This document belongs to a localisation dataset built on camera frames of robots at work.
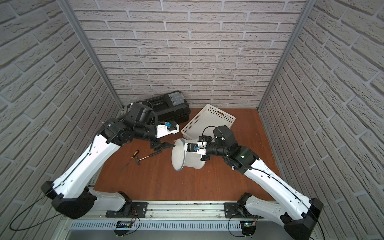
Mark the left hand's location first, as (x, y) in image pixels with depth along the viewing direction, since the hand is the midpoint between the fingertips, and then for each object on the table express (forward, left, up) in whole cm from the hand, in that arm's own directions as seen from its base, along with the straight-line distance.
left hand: (175, 134), depth 65 cm
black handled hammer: (+3, +27, -32) cm, 41 cm away
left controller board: (-31, +26, -35) cm, 54 cm away
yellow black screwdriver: (+6, +29, -32) cm, 43 cm away
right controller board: (-32, -36, -33) cm, 58 cm away
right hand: (-2, -8, -3) cm, 8 cm away
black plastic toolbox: (+33, +6, -15) cm, 37 cm away
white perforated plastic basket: (+30, -15, -30) cm, 45 cm away
